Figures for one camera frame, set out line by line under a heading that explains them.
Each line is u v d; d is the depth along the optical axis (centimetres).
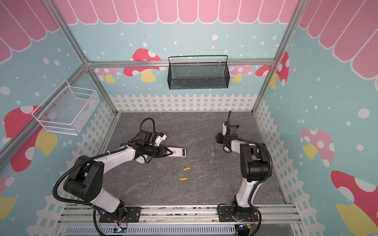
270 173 46
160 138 84
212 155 95
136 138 74
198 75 94
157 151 79
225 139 81
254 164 50
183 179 86
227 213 74
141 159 92
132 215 75
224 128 92
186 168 90
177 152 90
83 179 45
